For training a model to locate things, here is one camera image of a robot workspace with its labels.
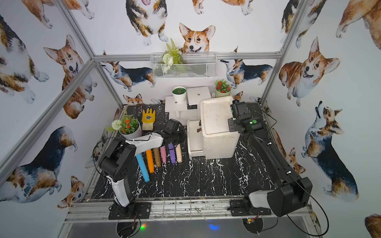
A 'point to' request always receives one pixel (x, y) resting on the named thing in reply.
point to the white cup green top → (179, 93)
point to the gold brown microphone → (157, 151)
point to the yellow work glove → (148, 119)
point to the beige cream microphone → (179, 154)
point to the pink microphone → (163, 153)
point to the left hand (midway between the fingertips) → (191, 134)
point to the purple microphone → (172, 153)
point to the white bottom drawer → (195, 139)
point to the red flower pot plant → (222, 89)
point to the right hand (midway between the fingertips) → (234, 122)
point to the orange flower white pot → (128, 127)
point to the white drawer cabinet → (221, 143)
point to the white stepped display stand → (179, 111)
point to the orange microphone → (150, 159)
